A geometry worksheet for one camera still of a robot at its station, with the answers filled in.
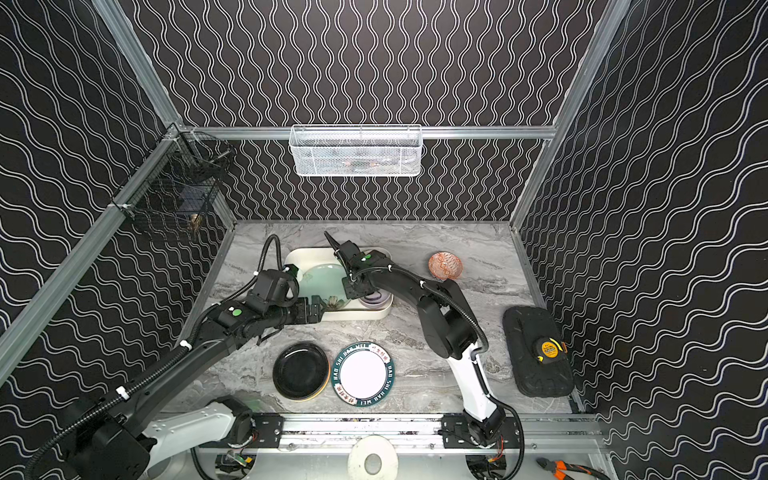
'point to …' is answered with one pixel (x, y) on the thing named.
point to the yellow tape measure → (549, 349)
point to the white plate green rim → (363, 373)
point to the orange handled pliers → (559, 469)
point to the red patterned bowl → (445, 265)
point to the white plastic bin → (305, 258)
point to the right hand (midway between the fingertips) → (359, 291)
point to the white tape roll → (380, 446)
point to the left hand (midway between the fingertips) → (313, 303)
